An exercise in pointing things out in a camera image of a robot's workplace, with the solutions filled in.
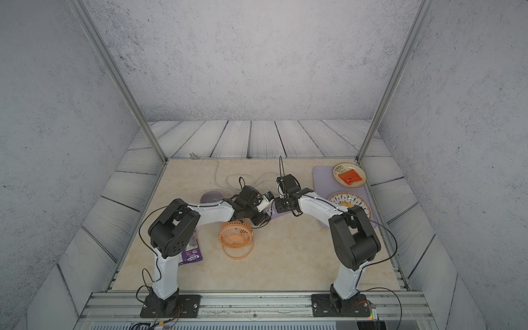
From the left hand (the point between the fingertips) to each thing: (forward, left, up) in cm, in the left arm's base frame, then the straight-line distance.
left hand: (270, 216), depth 96 cm
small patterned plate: (+29, -42, +2) cm, 51 cm away
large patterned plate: (+8, -39, +1) cm, 40 cm away
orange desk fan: (-13, +14, +5) cm, 20 cm away
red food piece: (+21, -42, +2) cm, 47 cm away
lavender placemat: (+18, -29, 0) cm, 34 cm away
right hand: (+3, -5, +6) cm, 8 cm away
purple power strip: (-4, -3, +8) cm, 9 cm away
